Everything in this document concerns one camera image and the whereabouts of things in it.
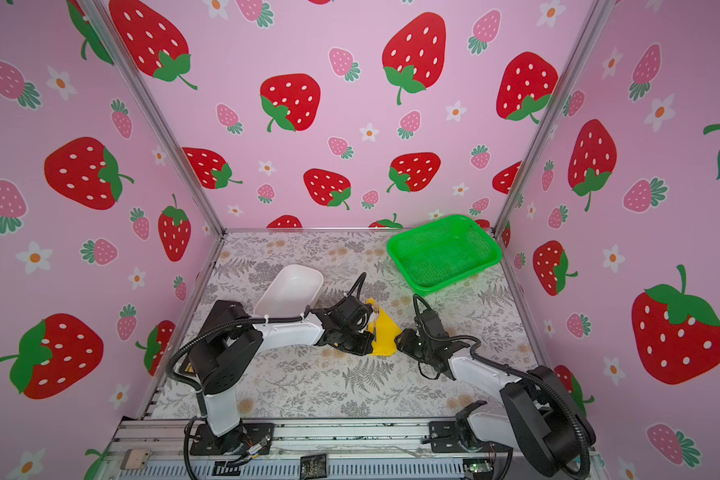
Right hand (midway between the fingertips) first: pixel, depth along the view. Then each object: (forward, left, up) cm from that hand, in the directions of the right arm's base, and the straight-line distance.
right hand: (397, 341), depth 89 cm
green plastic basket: (+40, -14, -3) cm, 42 cm away
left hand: (-3, +6, -1) cm, 7 cm away
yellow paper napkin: (+4, +4, -2) cm, 6 cm away
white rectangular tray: (+15, +38, -1) cm, 41 cm away
